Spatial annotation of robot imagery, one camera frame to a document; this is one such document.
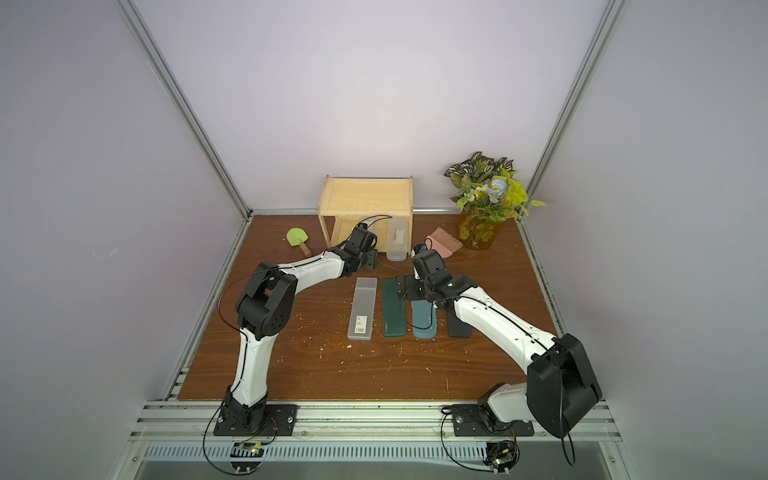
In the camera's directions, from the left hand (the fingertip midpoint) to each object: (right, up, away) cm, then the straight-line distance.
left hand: (371, 252), depth 103 cm
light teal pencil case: (+17, -19, -13) cm, 29 cm away
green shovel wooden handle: (-30, +5, +11) cm, 32 cm away
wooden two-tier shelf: (-7, +17, -7) cm, 20 cm away
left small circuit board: (-28, -48, -31) cm, 63 cm away
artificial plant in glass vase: (+39, +19, -8) cm, 44 cm away
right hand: (+14, -6, -19) cm, 24 cm away
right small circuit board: (+34, -47, -33) cm, 67 cm away
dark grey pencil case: (+28, -23, -14) cm, 38 cm away
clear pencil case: (-2, -17, -10) cm, 20 cm away
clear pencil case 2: (+9, +1, +1) cm, 10 cm away
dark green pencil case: (+8, -19, -10) cm, 23 cm away
